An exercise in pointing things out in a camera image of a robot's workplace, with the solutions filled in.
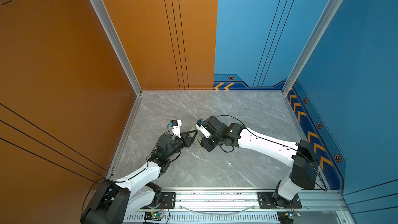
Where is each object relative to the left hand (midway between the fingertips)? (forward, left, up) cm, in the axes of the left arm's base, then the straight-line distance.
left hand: (197, 131), depth 79 cm
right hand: (-5, -2, -4) cm, 7 cm away
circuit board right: (-34, -42, -18) cm, 57 cm away
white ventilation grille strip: (-35, -6, -17) cm, 39 cm away
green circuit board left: (-34, +19, -18) cm, 43 cm away
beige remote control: (-5, 0, -2) cm, 5 cm away
